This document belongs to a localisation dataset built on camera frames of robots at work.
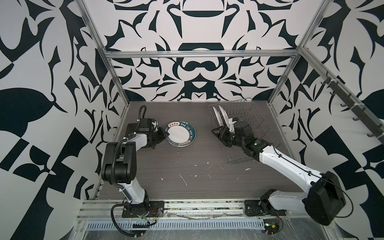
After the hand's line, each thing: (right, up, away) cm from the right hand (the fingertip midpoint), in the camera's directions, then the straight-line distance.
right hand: (214, 131), depth 78 cm
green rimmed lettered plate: (-18, -4, +24) cm, 30 cm away
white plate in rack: (+9, +8, +15) cm, 19 cm away
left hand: (-26, -1, +17) cm, 31 cm away
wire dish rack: (+25, +12, +27) cm, 39 cm away
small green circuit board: (+26, -43, -8) cm, 51 cm away
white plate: (+4, +8, +11) cm, 14 cm away
